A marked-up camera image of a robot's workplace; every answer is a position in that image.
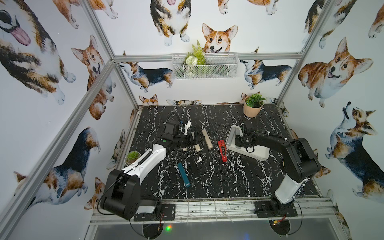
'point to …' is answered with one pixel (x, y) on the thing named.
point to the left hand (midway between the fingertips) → (201, 137)
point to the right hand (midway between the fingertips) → (236, 140)
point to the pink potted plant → (253, 104)
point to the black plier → (194, 169)
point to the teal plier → (187, 184)
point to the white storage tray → (257, 152)
